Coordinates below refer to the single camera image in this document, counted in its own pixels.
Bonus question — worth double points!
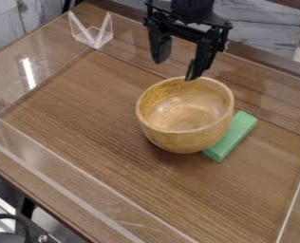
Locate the clear acrylic corner bracket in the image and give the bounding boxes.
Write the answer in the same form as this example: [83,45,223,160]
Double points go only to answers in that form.
[67,11,112,49]

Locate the brown wooden bowl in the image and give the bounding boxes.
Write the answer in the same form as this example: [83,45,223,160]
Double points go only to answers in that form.
[136,77,235,154]

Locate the clear acrylic tray wall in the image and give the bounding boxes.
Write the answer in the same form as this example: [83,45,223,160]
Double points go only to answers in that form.
[0,16,300,243]

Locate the black table leg bracket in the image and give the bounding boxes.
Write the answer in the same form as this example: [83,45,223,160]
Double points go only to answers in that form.
[15,196,63,243]

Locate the black cable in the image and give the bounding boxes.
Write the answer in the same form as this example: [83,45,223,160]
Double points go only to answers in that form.
[0,214,33,243]

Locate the green rectangular block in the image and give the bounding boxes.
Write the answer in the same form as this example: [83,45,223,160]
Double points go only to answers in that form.
[203,111,258,162]

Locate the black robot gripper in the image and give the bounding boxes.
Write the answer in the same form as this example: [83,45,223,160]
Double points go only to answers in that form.
[144,0,233,81]

